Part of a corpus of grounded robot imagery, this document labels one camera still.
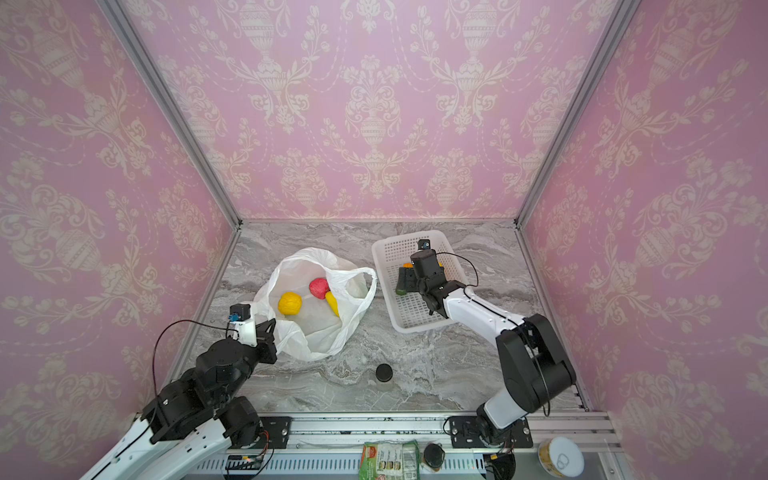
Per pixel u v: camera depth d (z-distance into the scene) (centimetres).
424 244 80
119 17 70
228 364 50
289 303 92
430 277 69
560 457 66
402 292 98
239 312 59
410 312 95
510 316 49
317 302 97
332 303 91
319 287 94
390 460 69
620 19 69
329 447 73
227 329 57
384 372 74
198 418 50
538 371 44
